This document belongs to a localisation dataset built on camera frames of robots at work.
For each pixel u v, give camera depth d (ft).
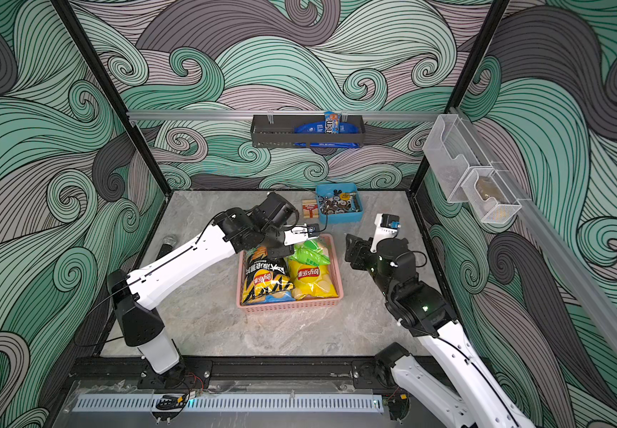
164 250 3.20
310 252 2.40
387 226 1.81
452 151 2.55
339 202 3.76
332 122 2.95
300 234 2.07
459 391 1.38
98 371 2.46
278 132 3.12
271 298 2.73
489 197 2.11
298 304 2.72
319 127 3.02
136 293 1.39
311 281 2.80
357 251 1.87
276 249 2.19
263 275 2.56
